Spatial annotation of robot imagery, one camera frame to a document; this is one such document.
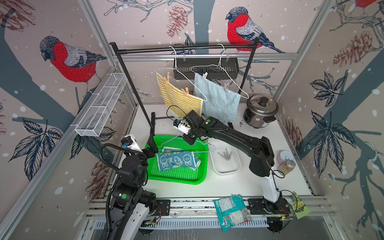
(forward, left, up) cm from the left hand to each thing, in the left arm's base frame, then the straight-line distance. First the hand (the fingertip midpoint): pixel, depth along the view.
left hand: (146, 134), depth 67 cm
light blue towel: (+27, -36, -6) cm, 46 cm away
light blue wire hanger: (+7, -7, -17) cm, 19 cm away
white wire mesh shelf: (+18, +29, +1) cm, 34 cm away
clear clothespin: (+2, -40, -29) cm, 49 cm away
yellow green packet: (-25, -74, -28) cm, 83 cm away
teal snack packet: (-27, -40, -26) cm, 55 cm away
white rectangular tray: (-3, -37, -29) cm, 47 cm away
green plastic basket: (-8, -12, -30) cm, 33 cm away
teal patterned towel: (0, -8, -24) cm, 25 cm away
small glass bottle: (-7, -71, -21) cm, 75 cm away
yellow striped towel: (+23, -13, -3) cm, 27 cm away
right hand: (+9, -16, -15) cm, 24 cm away
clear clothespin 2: (+2, -42, -28) cm, 51 cm away
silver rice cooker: (+26, -64, -12) cm, 71 cm away
